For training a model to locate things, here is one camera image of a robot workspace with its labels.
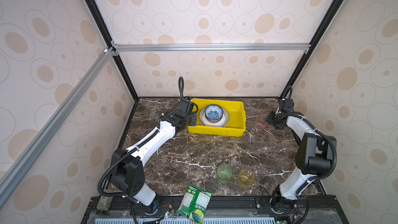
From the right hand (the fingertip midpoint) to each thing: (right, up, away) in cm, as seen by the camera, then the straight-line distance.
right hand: (270, 118), depth 96 cm
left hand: (-46, +3, -12) cm, 48 cm away
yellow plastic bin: (-20, -6, +7) cm, 22 cm away
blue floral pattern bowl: (-35, +3, +5) cm, 36 cm away
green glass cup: (-30, -29, -13) cm, 44 cm away
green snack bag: (-46, -39, -23) cm, 65 cm away
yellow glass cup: (-19, -31, -14) cm, 39 cm away
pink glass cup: (-4, -3, +7) cm, 8 cm away
